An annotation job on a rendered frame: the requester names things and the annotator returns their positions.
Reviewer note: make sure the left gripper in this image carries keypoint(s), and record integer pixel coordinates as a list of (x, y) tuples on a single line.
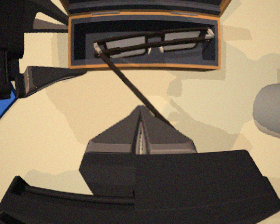
[(12, 14)]

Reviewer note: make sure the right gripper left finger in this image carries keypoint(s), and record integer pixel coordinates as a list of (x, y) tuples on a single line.
[(120, 137)]

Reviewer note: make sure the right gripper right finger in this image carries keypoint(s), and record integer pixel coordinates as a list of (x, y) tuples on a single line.
[(161, 138)]

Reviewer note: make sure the black glasses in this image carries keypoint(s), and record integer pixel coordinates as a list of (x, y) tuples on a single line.
[(131, 46)]

